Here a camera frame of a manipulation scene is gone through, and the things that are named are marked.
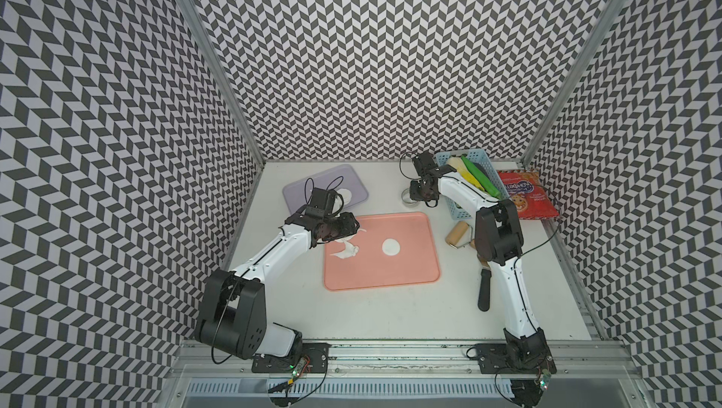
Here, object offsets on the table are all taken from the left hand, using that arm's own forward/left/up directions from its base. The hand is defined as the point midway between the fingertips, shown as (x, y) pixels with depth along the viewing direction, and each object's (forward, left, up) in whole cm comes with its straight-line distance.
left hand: (353, 228), depth 87 cm
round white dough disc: (+20, +5, -8) cm, 22 cm away
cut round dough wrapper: (-1, -12, -11) cm, 16 cm away
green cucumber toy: (+26, -48, -6) cm, 55 cm away
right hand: (+18, -23, -8) cm, 30 cm away
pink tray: (-6, -20, -12) cm, 24 cm away
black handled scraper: (-16, -40, -9) cm, 44 cm away
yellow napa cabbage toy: (+32, -40, -4) cm, 51 cm away
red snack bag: (+17, -64, -5) cm, 66 cm away
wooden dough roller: (+2, -34, -7) cm, 35 cm away
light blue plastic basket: (+36, -50, -4) cm, 62 cm away
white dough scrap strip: (-2, +2, -10) cm, 10 cm away
